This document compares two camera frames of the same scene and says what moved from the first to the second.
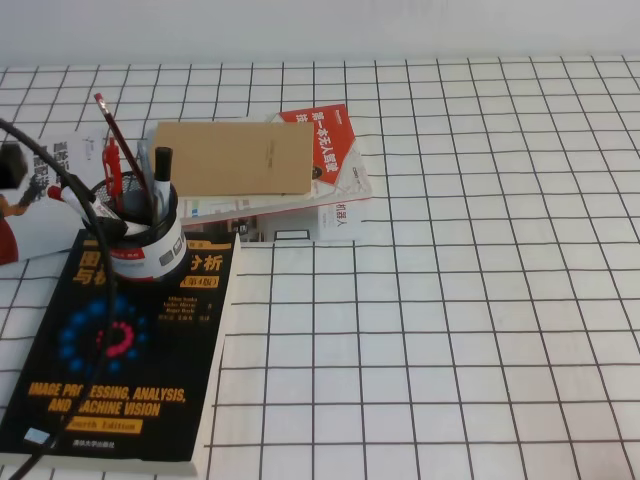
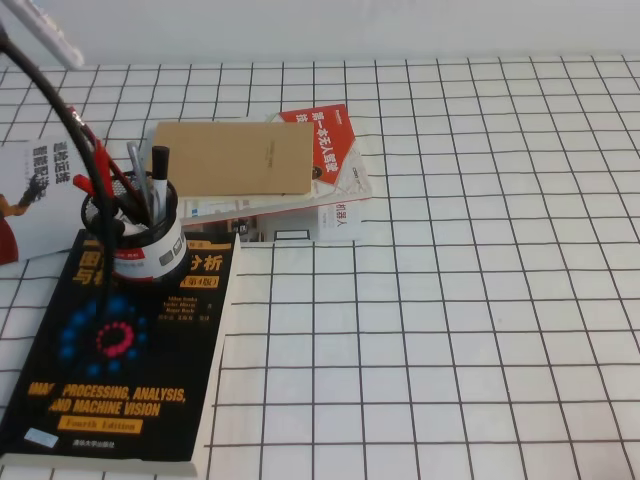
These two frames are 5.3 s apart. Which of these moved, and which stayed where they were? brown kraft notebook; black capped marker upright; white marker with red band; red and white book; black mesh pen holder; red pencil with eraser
Moved: white marker with red band; red pencil with eraser
Stayed: black mesh pen holder; black capped marker upright; red and white book; brown kraft notebook
